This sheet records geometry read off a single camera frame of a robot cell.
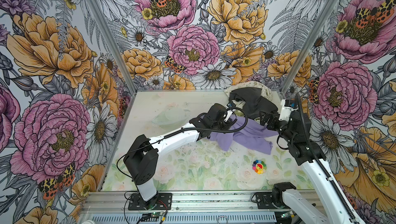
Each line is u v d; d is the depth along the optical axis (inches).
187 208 28.9
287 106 24.2
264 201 29.0
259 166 33.0
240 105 41.3
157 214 28.1
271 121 25.3
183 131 21.3
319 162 18.3
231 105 27.4
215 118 25.0
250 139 36.4
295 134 20.8
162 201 28.9
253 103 39.1
